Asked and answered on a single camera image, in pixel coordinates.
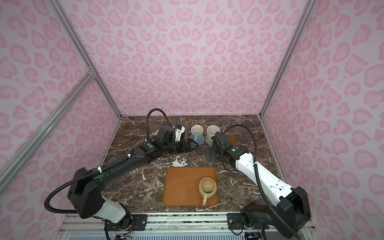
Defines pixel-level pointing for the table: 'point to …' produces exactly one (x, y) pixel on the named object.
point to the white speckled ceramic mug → (211, 131)
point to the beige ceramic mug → (207, 187)
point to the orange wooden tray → (180, 186)
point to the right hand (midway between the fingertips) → (214, 154)
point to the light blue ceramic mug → (197, 134)
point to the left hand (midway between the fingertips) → (195, 144)
